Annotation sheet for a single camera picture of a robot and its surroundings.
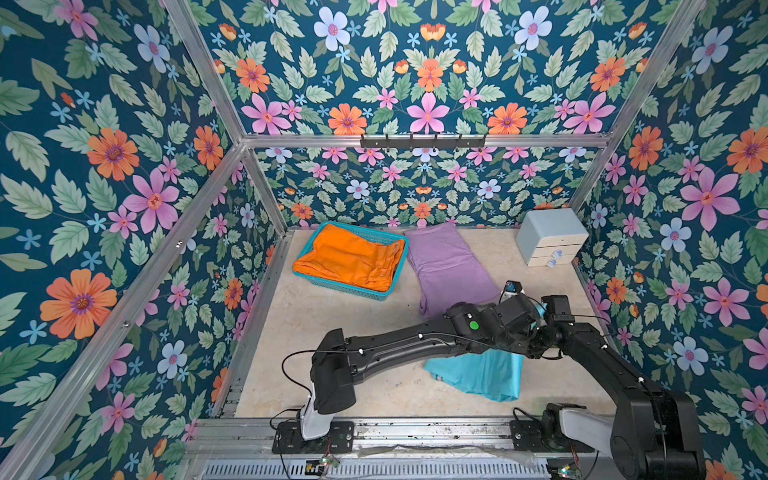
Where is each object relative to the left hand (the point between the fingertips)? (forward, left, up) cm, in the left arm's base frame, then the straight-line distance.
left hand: (530, 335), depth 67 cm
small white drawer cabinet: (+36, -22, -8) cm, 43 cm away
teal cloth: (-3, +8, -14) cm, 17 cm away
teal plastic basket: (+27, +47, -14) cm, 56 cm away
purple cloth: (+34, +11, -22) cm, 42 cm away
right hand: (+9, -2, -18) cm, 20 cm away
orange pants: (+40, +48, -15) cm, 64 cm away
